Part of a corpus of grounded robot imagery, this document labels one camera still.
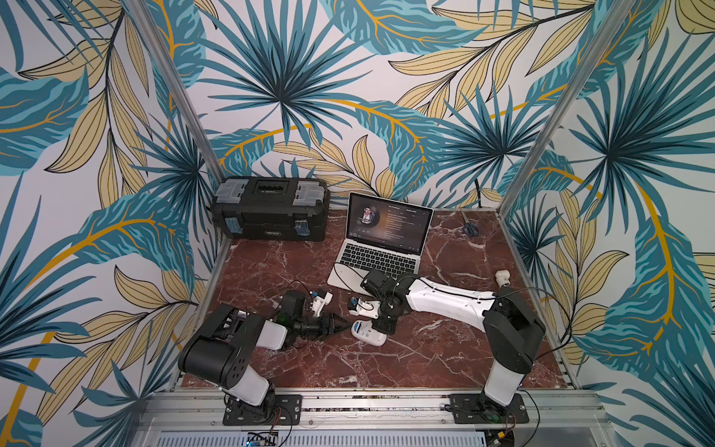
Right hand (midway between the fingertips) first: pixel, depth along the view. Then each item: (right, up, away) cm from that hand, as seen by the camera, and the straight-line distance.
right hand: (378, 321), depth 86 cm
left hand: (-10, -3, -2) cm, 10 cm away
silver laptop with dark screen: (+2, +27, +18) cm, 32 cm away
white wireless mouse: (-5, -2, -2) cm, 6 cm away
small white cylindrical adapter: (+44, +12, +11) cm, 47 cm away
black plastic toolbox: (-30, +36, +11) cm, 48 cm away
